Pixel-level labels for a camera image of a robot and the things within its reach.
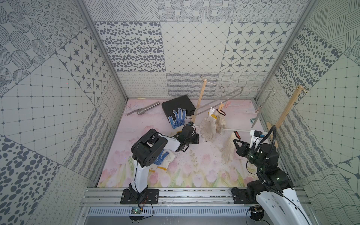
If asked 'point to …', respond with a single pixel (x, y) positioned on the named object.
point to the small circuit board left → (136, 210)
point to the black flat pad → (182, 102)
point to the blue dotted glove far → (180, 118)
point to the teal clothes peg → (252, 120)
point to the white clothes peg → (211, 111)
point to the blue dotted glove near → (163, 160)
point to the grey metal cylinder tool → (140, 111)
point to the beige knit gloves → (228, 150)
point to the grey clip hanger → (225, 97)
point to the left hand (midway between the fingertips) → (204, 139)
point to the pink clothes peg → (227, 103)
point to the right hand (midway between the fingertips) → (233, 142)
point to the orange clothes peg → (220, 108)
